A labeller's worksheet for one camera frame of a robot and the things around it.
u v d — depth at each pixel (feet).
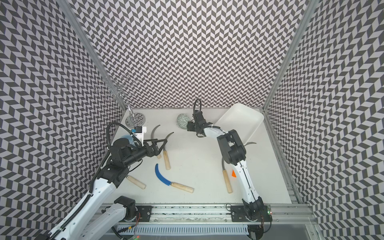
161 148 2.15
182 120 3.55
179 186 2.65
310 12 2.22
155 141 2.07
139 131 2.12
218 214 2.47
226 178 2.77
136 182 2.71
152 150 2.10
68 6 2.34
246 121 3.38
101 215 1.83
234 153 2.02
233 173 2.85
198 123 2.82
